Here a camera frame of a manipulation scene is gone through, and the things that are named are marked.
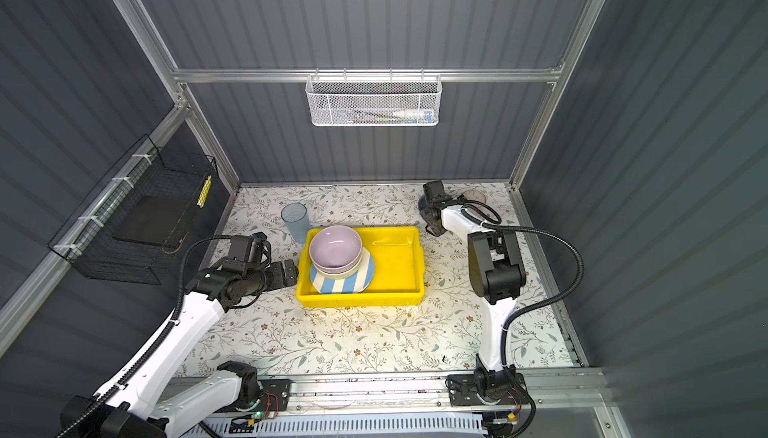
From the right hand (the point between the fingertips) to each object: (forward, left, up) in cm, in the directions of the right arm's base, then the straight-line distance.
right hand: (434, 217), depth 103 cm
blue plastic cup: (-7, +44, +10) cm, 46 cm away
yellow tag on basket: (-8, +67, +22) cm, 71 cm away
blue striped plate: (-24, +26, 0) cm, 35 cm away
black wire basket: (-17, +77, +26) cm, 83 cm away
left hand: (-27, +44, +10) cm, 52 cm away
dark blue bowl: (+7, +4, 0) cm, 8 cm away
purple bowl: (-15, +32, +4) cm, 36 cm away
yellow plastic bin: (-19, +13, -6) cm, 23 cm away
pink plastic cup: (0, -12, +11) cm, 17 cm away
